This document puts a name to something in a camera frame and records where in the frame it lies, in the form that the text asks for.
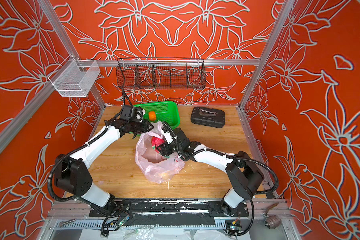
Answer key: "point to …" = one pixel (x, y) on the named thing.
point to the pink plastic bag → (157, 168)
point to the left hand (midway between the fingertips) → (152, 125)
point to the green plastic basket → (166, 111)
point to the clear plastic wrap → (141, 232)
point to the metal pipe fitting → (271, 222)
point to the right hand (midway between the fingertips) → (159, 145)
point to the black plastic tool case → (209, 117)
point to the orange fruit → (152, 115)
